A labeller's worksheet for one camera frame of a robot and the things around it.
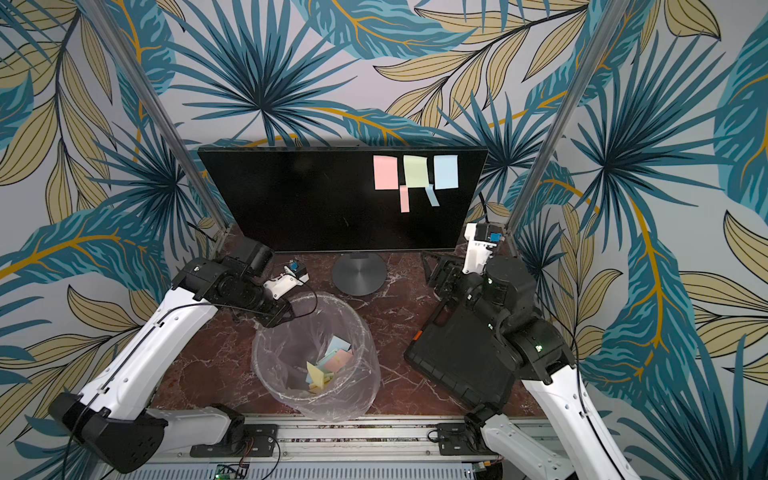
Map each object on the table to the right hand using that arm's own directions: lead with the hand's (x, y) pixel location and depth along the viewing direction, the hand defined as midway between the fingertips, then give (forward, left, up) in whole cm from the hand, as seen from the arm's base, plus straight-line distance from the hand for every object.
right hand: (432, 254), depth 60 cm
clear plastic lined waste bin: (-11, +34, -21) cm, 41 cm away
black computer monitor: (+39, +21, -18) cm, 48 cm away
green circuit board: (-32, +50, -43) cm, 73 cm away
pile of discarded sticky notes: (-10, +23, -32) cm, 40 cm away
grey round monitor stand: (+23, +18, -38) cm, 48 cm away
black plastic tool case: (-6, -9, -32) cm, 34 cm away
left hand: (-3, +34, -18) cm, 38 cm away
